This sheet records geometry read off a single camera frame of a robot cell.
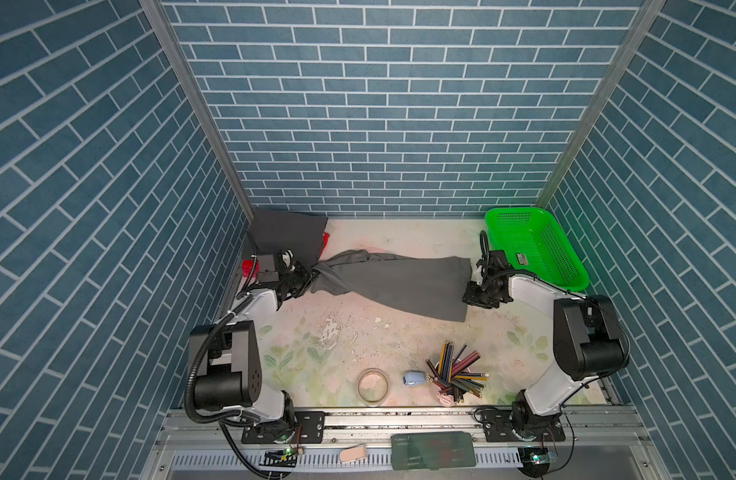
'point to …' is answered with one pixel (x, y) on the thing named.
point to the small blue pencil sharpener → (414, 378)
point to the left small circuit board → (279, 458)
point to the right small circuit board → (535, 461)
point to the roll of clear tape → (376, 403)
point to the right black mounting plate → (497, 427)
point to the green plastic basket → (531, 240)
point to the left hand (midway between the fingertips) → (321, 268)
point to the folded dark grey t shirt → (273, 232)
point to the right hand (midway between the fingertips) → (466, 294)
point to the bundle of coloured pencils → (451, 376)
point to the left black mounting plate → (301, 427)
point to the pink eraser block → (353, 453)
